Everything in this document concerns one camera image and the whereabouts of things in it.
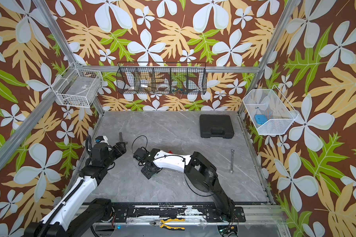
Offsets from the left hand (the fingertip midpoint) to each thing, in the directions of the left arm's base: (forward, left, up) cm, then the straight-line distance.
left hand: (121, 144), depth 83 cm
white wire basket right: (+15, -86, +11) cm, 88 cm away
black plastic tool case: (+27, -62, -16) cm, 69 cm away
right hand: (-10, -16, -14) cm, 23 cm away
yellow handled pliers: (-37, -24, -13) cm, 46 cm away
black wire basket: (+42, -32, +16) cm, 55 cm away
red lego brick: (-16, -29, +19) cm, 38 cm away
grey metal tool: (+15, +9, -15) cm, 23 cm away
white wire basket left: (+28, +29, +18) cm, 45 cm away
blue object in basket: (+10, -79, +11) cm, 80 cm away
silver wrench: (+5, -70, -16) cm, 72 cm away
